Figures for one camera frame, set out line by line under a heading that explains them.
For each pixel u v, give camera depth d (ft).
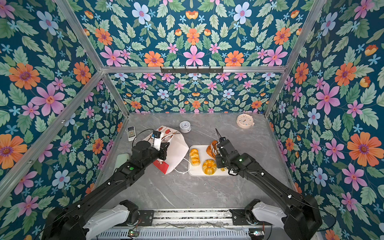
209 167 2.91
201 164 2.99
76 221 1.33
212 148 2.96
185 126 3.53
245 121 3.65
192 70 3.03
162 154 2.29
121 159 3.00
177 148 2.99
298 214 1.24
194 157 3.00
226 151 1.95
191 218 2.46
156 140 2.22
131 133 3.51
